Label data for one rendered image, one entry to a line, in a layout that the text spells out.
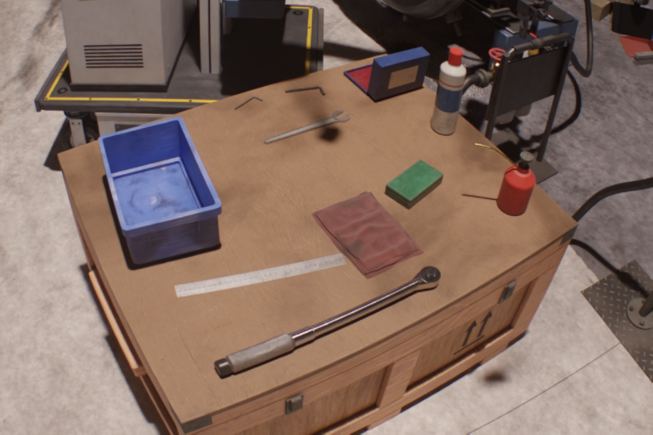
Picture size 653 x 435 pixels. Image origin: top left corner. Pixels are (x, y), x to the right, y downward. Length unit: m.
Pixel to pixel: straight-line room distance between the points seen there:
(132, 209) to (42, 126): 1.21
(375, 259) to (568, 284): 0.91
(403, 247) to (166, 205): 0.50
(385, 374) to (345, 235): 0.32
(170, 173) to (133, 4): 0.61
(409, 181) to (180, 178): 0.50
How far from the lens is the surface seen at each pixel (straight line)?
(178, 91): 2.01
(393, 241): 1.33
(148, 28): 1.91
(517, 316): 1.68
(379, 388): 1.44
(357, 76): 1.80
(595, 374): 1.87
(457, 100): 1.59
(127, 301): 1.25
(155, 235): 1.24
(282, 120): 1.63
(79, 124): 2.18
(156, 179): 1.47
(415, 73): 1.74
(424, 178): 1.46
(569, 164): 2.50
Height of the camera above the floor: 1.44
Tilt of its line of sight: 40 degrees down
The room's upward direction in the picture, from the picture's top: 3 degrees clockwise
